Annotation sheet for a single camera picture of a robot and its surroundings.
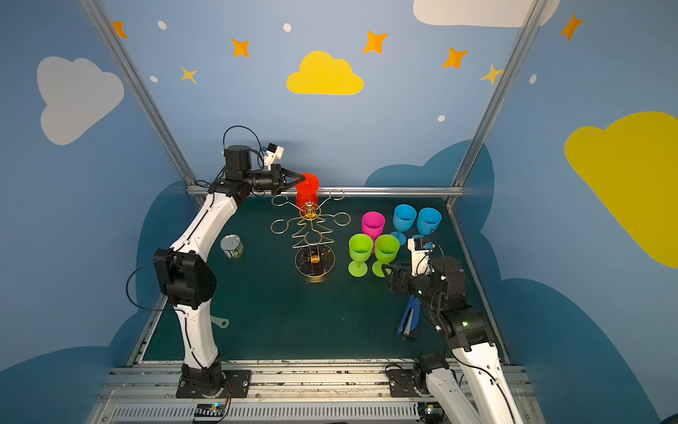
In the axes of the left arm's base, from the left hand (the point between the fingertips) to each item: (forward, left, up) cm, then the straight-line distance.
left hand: (303, 177), depth 80 cm
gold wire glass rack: (-9, -2, -31) cm, 32 cm away
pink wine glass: (0, -24, -23) cm, 33 cm away
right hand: (-25, -27, -8) cm, 38 cm away
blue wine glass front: (+1, -35, -19) cm, 40 cm away
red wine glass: (-3, -1, -3) cm, 4 cm away
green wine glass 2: (-10, -28, -24) cm, 38 cm away
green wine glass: (-9, -19, -24) cm, 32 cm away
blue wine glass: (+2, -45, -21) cm, 49 cm away
